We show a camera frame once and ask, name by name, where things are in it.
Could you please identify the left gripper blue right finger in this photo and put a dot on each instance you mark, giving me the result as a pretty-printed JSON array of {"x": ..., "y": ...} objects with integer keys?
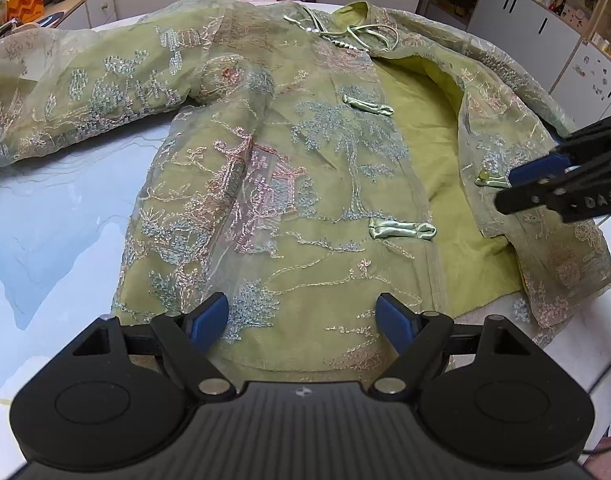
[{"x": 398, "y": 324}]

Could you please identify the white cabinet wall with doors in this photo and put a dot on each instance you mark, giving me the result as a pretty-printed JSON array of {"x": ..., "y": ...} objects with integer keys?
[{"x": 565, "y": 45}]

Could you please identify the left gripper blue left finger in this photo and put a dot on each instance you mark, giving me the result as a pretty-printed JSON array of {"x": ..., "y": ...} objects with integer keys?
[{"x": 206, "y": 323}]

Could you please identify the white sideboard cabinet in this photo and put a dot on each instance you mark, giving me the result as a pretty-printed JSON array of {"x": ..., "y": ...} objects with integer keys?
[{"x": 65, "y": 14}]

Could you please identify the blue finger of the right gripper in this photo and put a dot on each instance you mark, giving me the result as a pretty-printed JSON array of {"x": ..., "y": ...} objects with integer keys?
[{"x": 549, "y": 166}]

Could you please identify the green embroidered sheer jacket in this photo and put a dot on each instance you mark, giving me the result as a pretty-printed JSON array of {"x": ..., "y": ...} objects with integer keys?
[{"x": 314, "y": 161}]

